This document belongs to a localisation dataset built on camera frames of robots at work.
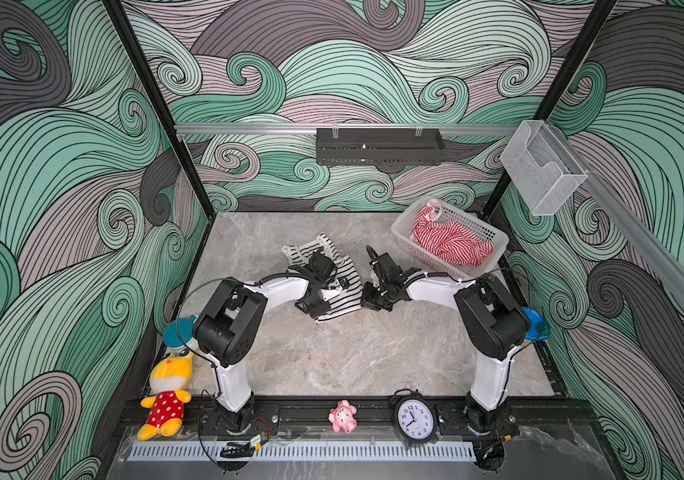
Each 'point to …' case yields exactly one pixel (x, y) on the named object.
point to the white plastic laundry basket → (401, 231)
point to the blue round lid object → (537, 329)
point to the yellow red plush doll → (168, 379)
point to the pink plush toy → (343, 417)
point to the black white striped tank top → (346, 274)
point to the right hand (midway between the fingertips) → (360, 303)
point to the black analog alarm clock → (414, 418)
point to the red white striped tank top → (449, 239)
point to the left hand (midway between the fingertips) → (318, 303)
